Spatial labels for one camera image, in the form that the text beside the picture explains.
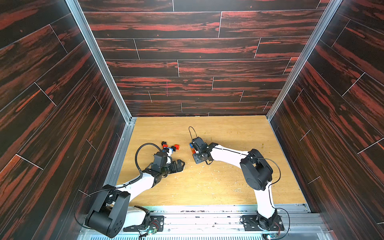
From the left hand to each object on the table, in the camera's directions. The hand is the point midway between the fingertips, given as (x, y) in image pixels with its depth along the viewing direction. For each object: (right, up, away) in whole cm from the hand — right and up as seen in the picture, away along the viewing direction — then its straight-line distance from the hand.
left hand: (180, 164), depth 89 cm
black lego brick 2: (-5, +9, +11) cm, 15 cm away
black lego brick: (-13, +12, +15) cm, 23 cm away
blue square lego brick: (+7, +12, -11) cm, 18 cm away
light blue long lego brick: (-7, +11, -6) cm, 14 cm away
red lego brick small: (-11, +10, +12) cm, 20 cm away
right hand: (+13, +4, +9) cm, 17 cm away
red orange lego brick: (-3, +10, +12) cm, 16 cm away
